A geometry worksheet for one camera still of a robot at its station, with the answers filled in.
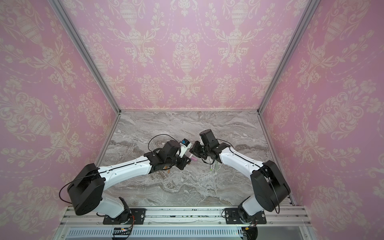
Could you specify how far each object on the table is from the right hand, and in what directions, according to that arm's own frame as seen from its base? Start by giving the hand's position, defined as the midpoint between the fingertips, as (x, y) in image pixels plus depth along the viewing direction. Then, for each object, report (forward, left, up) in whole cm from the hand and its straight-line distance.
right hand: (189, 150), depth 85 cm
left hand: (-6, 0, -2) cm, 6 cm away
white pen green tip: (-6, -12, -11) cm, 18 cm away
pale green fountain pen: (-8, -14, -3) cm, 17 cm away
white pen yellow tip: (-1, -2, -9) cm, 9 cm away
